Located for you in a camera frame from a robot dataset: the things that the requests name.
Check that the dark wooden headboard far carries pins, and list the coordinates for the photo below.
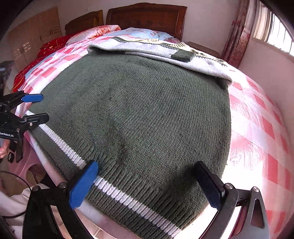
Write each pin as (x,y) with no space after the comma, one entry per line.
(84,22)

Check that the pink plastic stool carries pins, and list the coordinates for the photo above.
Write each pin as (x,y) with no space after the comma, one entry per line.
(29,168)

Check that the dark wooden headboard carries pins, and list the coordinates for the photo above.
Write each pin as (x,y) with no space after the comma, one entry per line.
(84,22)
(159,17)

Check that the window with frame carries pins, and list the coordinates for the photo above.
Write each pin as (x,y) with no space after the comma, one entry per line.
(270,30)

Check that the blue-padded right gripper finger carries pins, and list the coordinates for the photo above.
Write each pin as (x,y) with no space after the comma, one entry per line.
(252,219)
(39,220)

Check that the orange floral pillow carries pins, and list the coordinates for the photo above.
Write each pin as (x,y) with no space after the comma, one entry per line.
(92,33)

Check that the green knit sweater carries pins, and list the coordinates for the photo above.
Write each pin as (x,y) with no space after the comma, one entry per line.
(146,111)

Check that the pink floral curtain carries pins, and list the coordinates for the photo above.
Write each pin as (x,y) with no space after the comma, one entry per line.
(240,33)

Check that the wooden nightstand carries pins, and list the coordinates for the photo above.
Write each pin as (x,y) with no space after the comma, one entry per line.
(203,49)

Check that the pink checkered bed sheet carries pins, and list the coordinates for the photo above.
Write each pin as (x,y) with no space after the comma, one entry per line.
(260,151)

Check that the dark wooden headboard near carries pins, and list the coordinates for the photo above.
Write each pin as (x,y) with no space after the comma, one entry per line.
(159,17)

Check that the person's left hand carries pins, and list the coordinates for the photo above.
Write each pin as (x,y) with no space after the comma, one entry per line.
(4,148)

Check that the light blue floral quilt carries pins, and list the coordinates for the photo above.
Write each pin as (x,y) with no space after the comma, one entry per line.
(140,33)

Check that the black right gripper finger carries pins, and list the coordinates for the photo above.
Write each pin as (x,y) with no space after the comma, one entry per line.
(29,122)

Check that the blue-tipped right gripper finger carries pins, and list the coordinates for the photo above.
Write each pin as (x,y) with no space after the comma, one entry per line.
(25,98)

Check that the light wooden wardrobe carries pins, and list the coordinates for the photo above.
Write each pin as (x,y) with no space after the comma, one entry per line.
(27,38)

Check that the red bed cover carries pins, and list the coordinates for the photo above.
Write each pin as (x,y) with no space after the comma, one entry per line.
(45,50)

